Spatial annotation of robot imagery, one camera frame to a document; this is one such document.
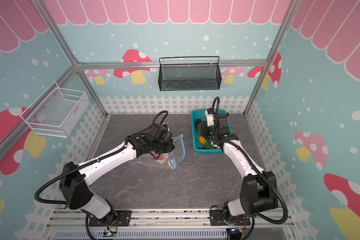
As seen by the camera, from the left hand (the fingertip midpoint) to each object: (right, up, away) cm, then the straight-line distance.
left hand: (174, 149), depth 80 cm
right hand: (+16, +13, +6) cm, 21 cm away
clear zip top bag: (-5, -8, +14) cm, 17 cm away
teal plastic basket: (+15, -1, +21) cm, 26 cm away
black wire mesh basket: (+7, +46, +15) cm, 49 cm away
